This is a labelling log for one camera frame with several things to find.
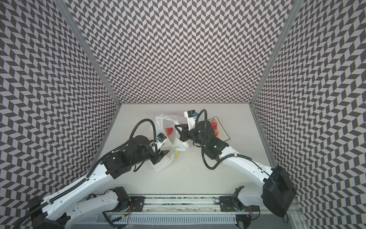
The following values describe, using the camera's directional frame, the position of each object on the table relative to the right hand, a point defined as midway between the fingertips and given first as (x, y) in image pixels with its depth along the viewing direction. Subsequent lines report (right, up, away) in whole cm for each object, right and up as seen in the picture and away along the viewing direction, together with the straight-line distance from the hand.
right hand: (174, 131), depth 72 cm
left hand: (-5, -9, +1) cm, 10 cm away
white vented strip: (-4, -43, -2) cm, 43 cm away
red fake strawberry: (-7, -2, +24) cm, 25 cm away
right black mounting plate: (+27, -38, 0) cm, 47 cm away
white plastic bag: (-7, +1, +27) cm, 28 cm away
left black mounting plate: (-19, -37, +1) cm, 42 cm away
